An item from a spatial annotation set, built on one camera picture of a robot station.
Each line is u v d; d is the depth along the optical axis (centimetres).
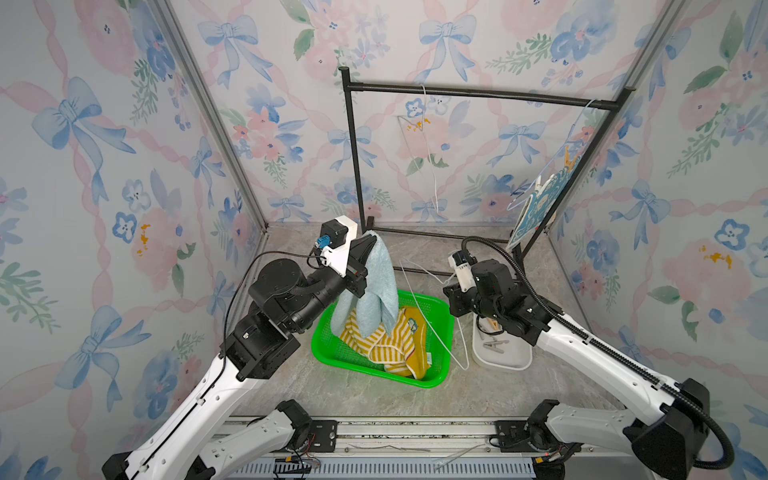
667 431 38
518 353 87
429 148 98
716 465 40
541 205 84
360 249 50
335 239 41
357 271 46
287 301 38
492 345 88
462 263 66
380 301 64
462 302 67
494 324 56
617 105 65
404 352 82
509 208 121
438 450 73
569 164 82
